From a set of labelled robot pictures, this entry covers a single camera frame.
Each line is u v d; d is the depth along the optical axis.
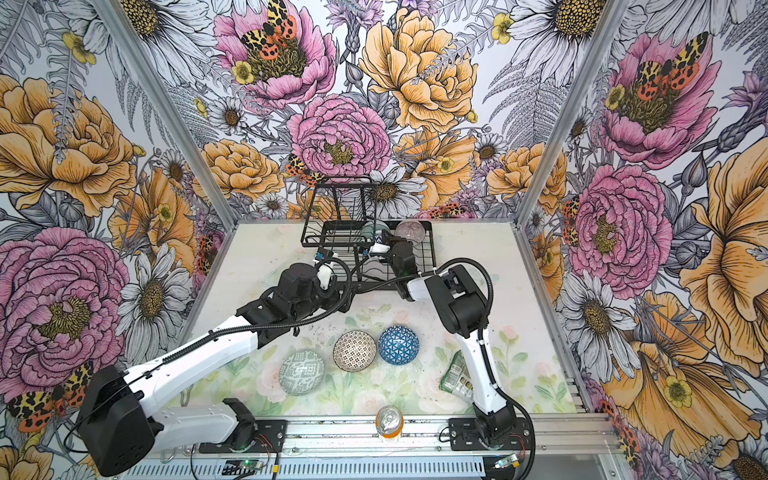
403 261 0.83
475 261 0.59
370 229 1.11
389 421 0.67
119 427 0.38
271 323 0.57
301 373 0.83
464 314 0.61
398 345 0.89
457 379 0.81
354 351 0.87
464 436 0.74
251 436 0.69
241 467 0.72
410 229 1.15
